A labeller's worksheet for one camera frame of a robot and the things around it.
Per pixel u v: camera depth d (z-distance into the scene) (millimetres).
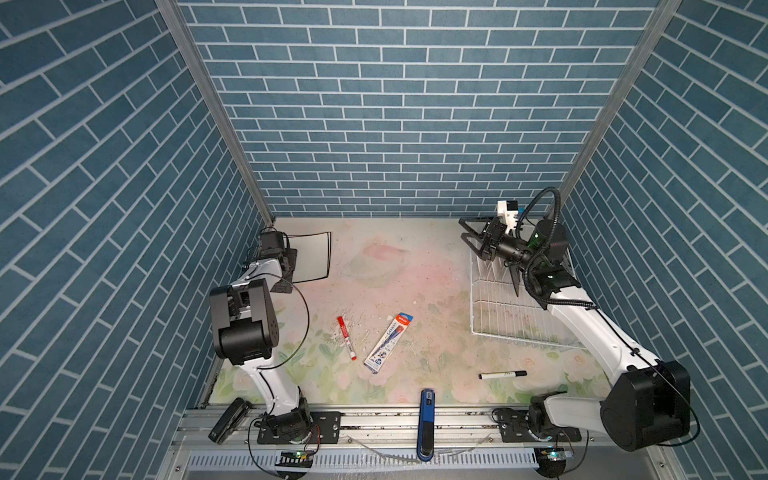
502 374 824
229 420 732
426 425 736
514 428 736
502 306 958
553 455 717
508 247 654
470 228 655
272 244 782
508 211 690
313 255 1139
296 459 722
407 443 732
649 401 403
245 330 503
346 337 887
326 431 732
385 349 862
